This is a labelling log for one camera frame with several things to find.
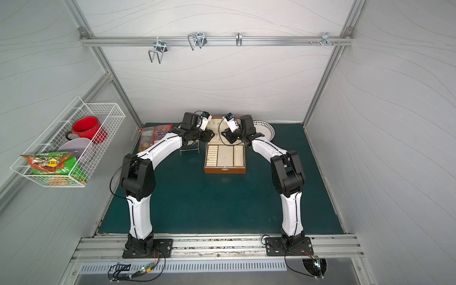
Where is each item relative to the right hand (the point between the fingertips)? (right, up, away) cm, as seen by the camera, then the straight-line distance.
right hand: (224, 128), depth 96 cm
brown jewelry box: (-2, -16, +2) cm, 16 cm away
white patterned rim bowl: (+26, +1, +20) cm, 33 cm away
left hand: (-7, -2, -1) cm, 8 cm away
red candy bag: (-48, -3, +15) cm, 51 cm away
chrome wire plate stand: (-18, -10, +8) cm, 22 cm away
